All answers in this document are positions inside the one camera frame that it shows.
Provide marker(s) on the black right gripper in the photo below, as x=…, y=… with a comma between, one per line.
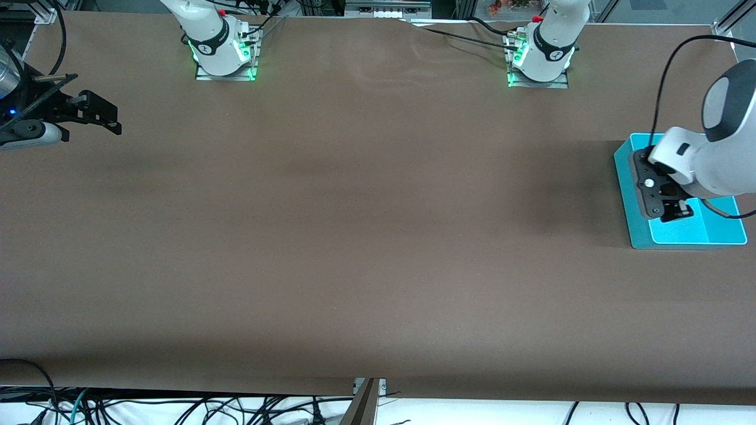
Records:
x=54, y=108

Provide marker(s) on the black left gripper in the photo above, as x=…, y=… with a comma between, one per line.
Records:
x=674, y=208

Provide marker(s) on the teal plastic bin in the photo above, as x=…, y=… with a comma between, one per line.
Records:
x=679, y=233

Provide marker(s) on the orange red background object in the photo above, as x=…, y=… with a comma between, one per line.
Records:
x=495, y=7

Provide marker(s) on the white flat sheet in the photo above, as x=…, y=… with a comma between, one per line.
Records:
x=443, y=22

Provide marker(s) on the dark grey support beam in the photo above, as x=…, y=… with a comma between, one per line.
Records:
x=361, y=410

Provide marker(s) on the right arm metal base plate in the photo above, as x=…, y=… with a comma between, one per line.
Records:
x=224, y=77

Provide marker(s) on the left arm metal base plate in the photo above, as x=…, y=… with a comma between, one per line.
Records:
x=537, y=85

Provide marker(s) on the grey network switch box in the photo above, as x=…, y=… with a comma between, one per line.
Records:
x=387, y=9

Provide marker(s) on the silver table edge bracket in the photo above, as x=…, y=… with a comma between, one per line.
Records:
x=383, y=386

